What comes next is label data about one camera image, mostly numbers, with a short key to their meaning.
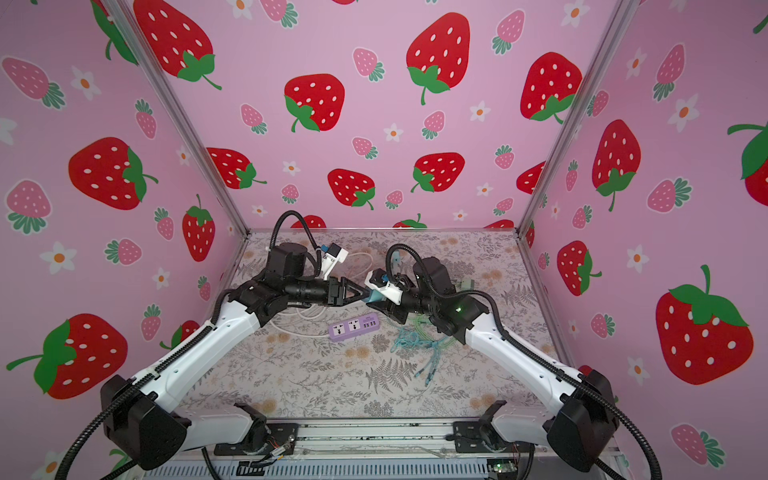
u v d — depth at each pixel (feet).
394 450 2.40
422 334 3.04
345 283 2.09
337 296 2.05
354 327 2.99
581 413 1.27
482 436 2.17
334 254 2.20
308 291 2.04
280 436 2.45
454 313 1.79
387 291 2.01
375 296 2.29
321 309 2.64
